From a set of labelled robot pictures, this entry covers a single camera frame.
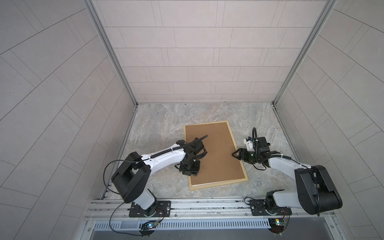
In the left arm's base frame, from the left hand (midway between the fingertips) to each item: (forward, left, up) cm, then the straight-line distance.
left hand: (200, 173), depth 79 cm
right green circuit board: (-22, -36, -3) cm, 42 cm away
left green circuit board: (-23, +23, +1) cm, 33 cm away
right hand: (+11, -21, -2) cm, 24 cm away
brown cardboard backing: (+7, -11, -5) cm, 14 cm away
